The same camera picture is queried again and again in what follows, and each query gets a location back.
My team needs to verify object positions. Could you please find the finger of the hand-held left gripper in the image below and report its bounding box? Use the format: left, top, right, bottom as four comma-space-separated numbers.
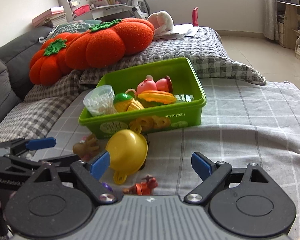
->
0, 137, 57, 157
32, 154, 81, 174

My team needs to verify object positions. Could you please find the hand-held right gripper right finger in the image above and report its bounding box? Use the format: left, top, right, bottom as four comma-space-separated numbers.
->
184, 151, 272, 205

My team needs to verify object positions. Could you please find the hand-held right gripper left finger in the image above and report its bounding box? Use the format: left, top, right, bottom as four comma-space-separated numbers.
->
25, 150, 118, 205

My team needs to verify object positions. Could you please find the yellow toy pot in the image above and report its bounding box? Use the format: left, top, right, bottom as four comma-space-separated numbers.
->
105, 126, 148, 185

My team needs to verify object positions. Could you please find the clear cotton swab cup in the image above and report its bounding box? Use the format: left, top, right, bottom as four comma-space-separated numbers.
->
83, 85, 117, 117

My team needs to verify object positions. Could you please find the toy corn cob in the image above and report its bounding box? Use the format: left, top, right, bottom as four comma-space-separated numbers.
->
113, 93, 145, 113

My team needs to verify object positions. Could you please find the orange toy pumpkin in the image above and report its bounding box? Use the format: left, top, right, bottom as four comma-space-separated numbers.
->
137, 91, 177, 107

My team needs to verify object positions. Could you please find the green plastic box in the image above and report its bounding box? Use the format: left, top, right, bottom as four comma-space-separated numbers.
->
79, 57, 207, 140

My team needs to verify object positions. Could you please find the pink toy pig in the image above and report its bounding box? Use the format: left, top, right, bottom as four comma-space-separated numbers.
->
126, 75, 174, 98

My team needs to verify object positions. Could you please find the brown toy moose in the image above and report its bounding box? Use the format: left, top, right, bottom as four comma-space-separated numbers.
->
73, 134, 100, 162

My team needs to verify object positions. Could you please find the tan starfish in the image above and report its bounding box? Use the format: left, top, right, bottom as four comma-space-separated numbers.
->
122, 175, 158, 195

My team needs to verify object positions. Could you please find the light grey grid bedsheet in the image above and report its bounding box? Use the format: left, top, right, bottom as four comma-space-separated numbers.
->
37, 77, 300, 205

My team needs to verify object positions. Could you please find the small orange pumpkin cushion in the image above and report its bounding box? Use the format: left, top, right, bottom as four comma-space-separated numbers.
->
29, 33, 83, 85

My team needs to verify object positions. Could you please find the dark grey sofa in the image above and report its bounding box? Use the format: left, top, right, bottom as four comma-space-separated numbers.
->
0, 26, 54, 135

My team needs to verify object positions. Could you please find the grey checkered quilt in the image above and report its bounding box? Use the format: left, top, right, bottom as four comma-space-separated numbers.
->
0, 26, 267, 155

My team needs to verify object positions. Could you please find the green leaf cushion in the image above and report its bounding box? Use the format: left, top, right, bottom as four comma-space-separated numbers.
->
49, 20, 103, 39

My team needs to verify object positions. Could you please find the large orange pumpkin cushion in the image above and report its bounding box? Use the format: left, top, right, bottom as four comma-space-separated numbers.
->
65, 19, 155, 70

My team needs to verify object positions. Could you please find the stack of books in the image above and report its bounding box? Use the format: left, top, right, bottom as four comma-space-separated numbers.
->
32, 6, 67, 28

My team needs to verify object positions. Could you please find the pink basket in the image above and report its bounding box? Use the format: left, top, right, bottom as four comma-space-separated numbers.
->
73, 5, 91, 18

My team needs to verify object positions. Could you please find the white plush toy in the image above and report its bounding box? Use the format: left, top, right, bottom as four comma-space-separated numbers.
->
147, 10, 174, 34

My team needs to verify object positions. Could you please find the white desk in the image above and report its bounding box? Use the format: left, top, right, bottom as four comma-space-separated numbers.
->
90, 2, 135, 20

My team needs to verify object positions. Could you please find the beige curtain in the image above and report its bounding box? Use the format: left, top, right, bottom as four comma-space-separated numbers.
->
261, 0, 280, 40

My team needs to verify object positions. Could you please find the wooden shelf desk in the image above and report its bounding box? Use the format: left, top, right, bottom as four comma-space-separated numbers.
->
276, 0, 300, 65

